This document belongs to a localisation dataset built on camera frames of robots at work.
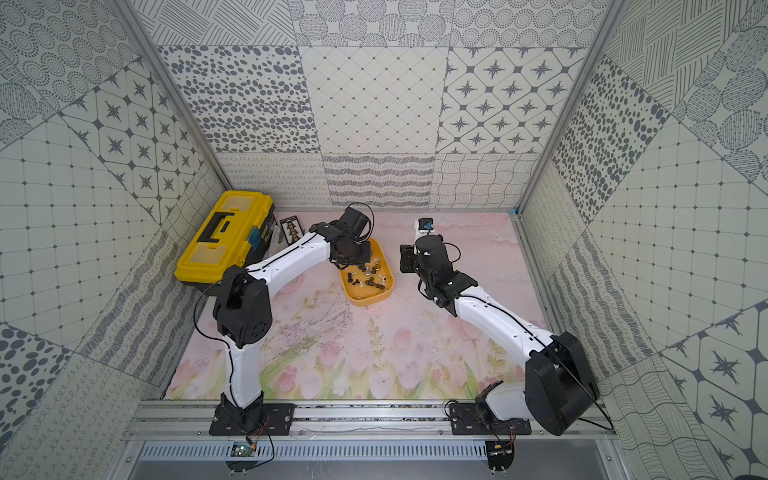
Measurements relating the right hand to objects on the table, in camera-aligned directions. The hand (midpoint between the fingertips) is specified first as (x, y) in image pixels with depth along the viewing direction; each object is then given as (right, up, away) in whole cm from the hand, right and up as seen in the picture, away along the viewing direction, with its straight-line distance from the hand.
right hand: (409, 249), depth 84 cm
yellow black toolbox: (-54, +5, +7) cm, 54 cm away
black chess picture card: (-44, +7, +28) cm, 52 cm away
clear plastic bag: (-48, +2, +26) cm, 55 cm away
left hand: (-13, -1, +9) cm, 16 cm away
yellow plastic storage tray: (-14, -12, +15) cm, 24 cm away
